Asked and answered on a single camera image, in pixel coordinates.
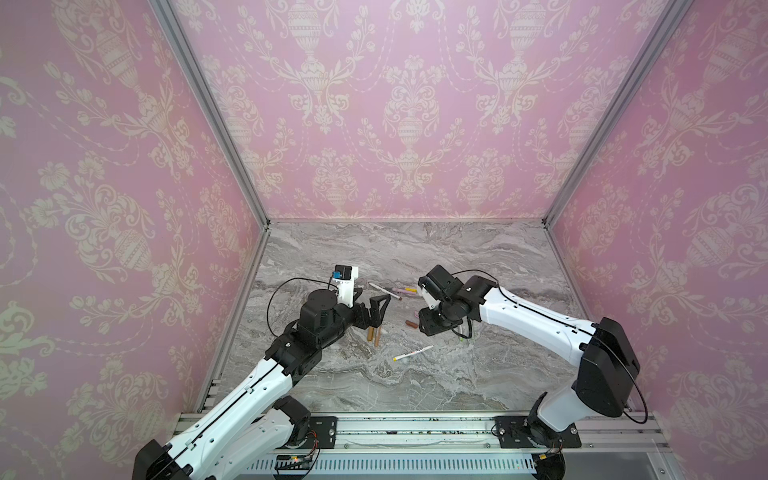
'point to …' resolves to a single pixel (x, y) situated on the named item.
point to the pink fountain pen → (402, 290)
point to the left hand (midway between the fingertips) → (378, 297)
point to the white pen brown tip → (387, 292)
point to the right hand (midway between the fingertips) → (426, 326)
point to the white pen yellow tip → (411, 353)
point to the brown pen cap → (412, 324)
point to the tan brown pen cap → (370, 333)
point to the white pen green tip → (462, 339)
